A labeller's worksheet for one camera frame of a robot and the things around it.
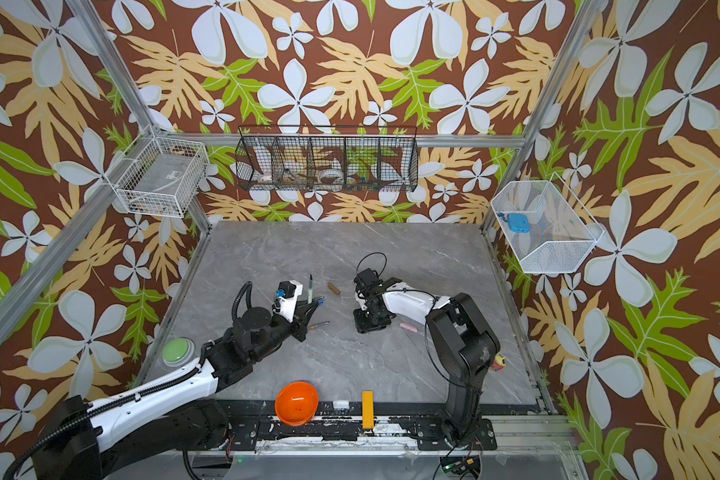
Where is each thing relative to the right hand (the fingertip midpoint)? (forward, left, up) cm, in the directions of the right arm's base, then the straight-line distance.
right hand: (360, 327), depth 92 cm
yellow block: (-23, -2, -1) cm, 23 cm away
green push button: (-8, +54, +1) cm, 54 cm away
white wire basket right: (+16, -53, +26) cm, 61 cm away
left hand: (-1, +12, +20) cm, 23 cm away
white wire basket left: (+33, +58, +34) cm, 75 cm away
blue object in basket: (+21, -47, +24) cm, 57 cm away
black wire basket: (+46, +10, +30) cm, 56 cm away
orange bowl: (-22, +17, 0) cm, 28 cm away
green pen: (-2, +12, +25) cm, 28 cm away
